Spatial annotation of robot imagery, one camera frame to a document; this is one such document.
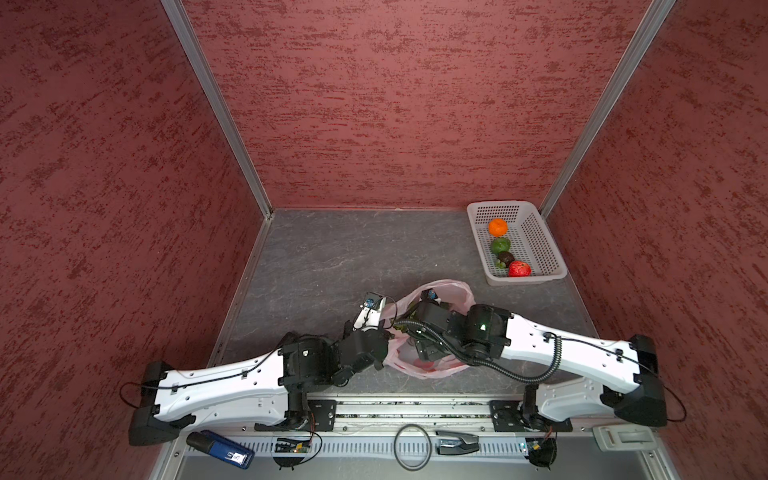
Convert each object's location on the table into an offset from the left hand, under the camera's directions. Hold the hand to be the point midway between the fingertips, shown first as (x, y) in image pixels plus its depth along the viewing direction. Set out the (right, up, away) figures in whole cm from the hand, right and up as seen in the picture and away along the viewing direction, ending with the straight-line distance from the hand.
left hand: (382, 329), depth 70 cm
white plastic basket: (+54, +22, +39) cm, 71 cm away
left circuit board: (-23, -30, +2) cm, 38 cm away
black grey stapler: (+18, -27, -1) cm, 32 cm away
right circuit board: (+39, -31, +1) cm, 50 cm away
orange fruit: (+43, +26, +40) cm, 64 cm away
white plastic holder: (+59, -26, 0) cm, 64 cm away
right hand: (+12, -5, 0) cm, 13 cm away
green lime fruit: (+41, +19, +33) cm, 56 cm away
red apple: (+45, +12, +27) cm, 54 cm away
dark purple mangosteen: (+42, +15, +31) cm, 54 cm away
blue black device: (-37, -26, -3) cm, 45 cm away
